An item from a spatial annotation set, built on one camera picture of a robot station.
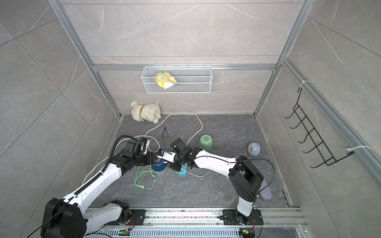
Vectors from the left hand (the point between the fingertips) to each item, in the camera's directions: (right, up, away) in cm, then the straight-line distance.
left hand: (156, 155), depth 84 cm
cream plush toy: (-11, +28, +25) cm, 39 cm away
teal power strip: (+15, -11, +1) cm, 19 cm away
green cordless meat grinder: (+29, +7, +8) cm, 31 cm away
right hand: (+8, -3, -1) cm, 8 cm away
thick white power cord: (-13, +10, +21) cm, 27 cm away
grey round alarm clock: (+60, +3, +7) cm, 60 cm away
